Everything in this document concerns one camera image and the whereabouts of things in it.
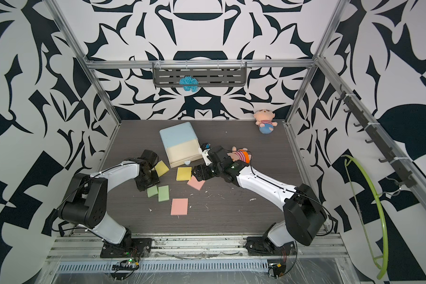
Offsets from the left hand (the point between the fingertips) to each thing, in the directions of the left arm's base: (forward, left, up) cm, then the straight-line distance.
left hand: (152, 181), depth 93 cm
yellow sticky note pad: (+7, -4, +2) cm, 8 cm away
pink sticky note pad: (-3, -22, +1) cm, 23 cm away
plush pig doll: (+11, -47, +6) cm, 48 cm away
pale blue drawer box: (+14, -16, +12) cm, 24 cm away
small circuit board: (-35, +3, -1) cm, 35 cm away
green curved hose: (-42, -79, +22) cm, 92 cm away
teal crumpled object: (+37, -21, +33) cm, 54 cm away
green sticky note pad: (-7, -1, +2) cm, 7 cm away
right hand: (-1, -25, +15) cm, 29 cm away
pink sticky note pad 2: (-14, -15, 0) cm, 20 cm away
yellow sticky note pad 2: (+3, -16, +2) cm, 17 cm away
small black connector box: (-39, -56, -1) cm, 68 cm away
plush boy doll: (+36, -65, +7) cm, 74 cm away
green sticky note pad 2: (-7, -6, 0) cm, 10 cm away
